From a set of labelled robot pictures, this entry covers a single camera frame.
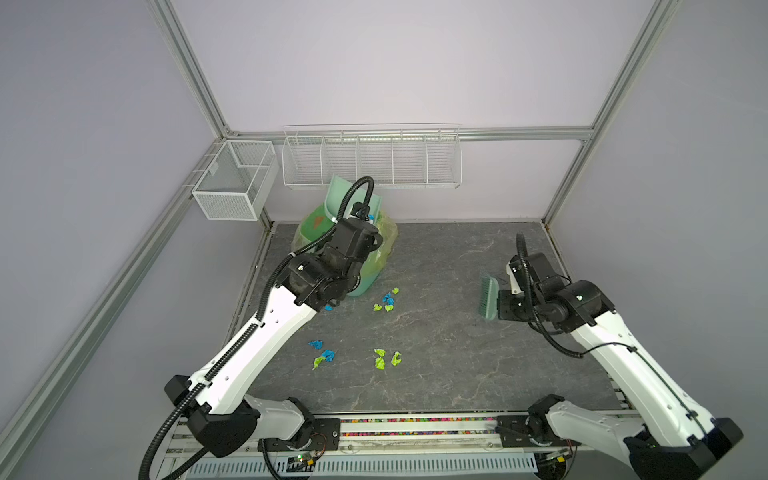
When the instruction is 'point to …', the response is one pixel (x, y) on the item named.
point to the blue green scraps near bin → (389, 299)
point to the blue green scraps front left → (327, 354)
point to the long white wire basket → (396, 156)
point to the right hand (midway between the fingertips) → (503, 306)
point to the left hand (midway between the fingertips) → (337, 243)
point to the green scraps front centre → (381, 363)
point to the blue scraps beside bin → (328, 308)
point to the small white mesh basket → (236, 180)
